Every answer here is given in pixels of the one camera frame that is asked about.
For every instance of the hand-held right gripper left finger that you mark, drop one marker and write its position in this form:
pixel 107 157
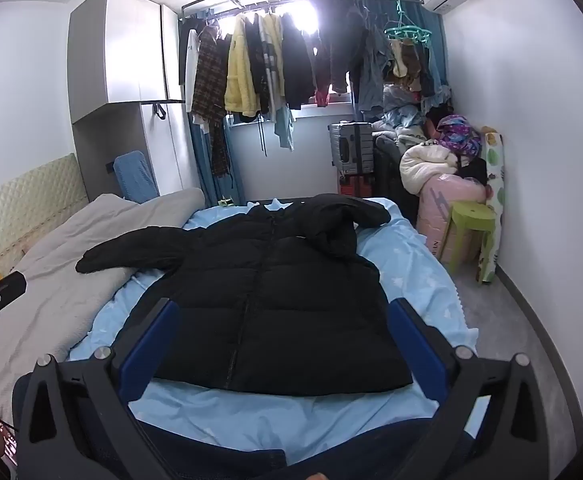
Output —
pixel 151 341

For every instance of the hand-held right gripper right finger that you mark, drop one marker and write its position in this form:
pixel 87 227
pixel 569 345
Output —
pixel 416 340

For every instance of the black puffer jacket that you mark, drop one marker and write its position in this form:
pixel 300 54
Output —
pixel 281 300

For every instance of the beige clothes on clip hanger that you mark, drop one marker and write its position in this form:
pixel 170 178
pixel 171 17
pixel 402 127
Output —
pixel 411 65

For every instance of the row of hanging clothes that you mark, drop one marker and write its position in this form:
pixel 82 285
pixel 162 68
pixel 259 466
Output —
pixel 304 10

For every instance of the grey blanket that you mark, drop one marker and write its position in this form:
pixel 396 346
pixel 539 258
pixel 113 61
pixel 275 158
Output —
pixel 61 260

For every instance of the light blue starred bed sheet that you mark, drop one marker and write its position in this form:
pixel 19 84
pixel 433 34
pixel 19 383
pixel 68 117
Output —
pixel 411 260

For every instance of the cream quilted headboard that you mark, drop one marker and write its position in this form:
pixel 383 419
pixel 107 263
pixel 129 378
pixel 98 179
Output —
pixel 21 195

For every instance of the person's dark blue trousers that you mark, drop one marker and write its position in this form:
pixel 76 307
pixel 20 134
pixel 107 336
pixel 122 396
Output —
pixel 221 455

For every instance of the green plastic stool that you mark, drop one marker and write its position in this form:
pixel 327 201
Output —
pixel 471 212

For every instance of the small green object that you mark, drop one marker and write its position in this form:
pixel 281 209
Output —
pixel 225 202

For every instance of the red suitcase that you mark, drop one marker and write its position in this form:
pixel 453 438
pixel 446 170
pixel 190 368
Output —
pixel 359 185

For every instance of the blue chair cushion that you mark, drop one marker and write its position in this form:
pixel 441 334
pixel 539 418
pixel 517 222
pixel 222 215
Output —
pixel 134 175

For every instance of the black suitcase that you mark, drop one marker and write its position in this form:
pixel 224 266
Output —
pixel 386 170

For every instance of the black bag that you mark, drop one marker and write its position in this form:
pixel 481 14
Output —
pixel 473 170

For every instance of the dotted folded mat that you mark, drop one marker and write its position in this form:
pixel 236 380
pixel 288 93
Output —
pixel 491 170

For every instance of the colourful patterned bag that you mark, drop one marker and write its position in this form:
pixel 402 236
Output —
pixel 459 135

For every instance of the pile of light blue bedding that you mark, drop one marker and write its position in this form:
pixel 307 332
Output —
pixel 406 120

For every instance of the light blue hanging garment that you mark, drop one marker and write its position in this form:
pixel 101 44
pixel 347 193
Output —
pixel 284 130

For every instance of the blue denim jacket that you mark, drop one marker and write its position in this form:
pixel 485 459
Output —
pixel 369 80

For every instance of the brown plaid coat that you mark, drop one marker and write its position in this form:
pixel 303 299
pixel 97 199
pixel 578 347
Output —
pixel 209 80

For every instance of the yellow fleece jacket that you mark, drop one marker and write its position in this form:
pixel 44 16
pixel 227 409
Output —
pixel 236 85

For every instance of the white hanging shirt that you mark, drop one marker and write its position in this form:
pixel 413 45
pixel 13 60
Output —
pixel 191 70

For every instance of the white wardrobe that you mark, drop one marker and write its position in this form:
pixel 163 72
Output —
pixel 121 45

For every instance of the black patterned hanging garment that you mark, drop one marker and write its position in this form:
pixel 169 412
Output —
pixel 257 70

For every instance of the black hanging jacket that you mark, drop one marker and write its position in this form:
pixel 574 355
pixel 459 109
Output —
pixel 296 65

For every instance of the dark hanging coat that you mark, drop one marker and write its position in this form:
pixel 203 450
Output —
pixel 341 45

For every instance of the green clip hanger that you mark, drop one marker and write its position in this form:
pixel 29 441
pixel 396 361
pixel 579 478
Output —
pixel 406 34

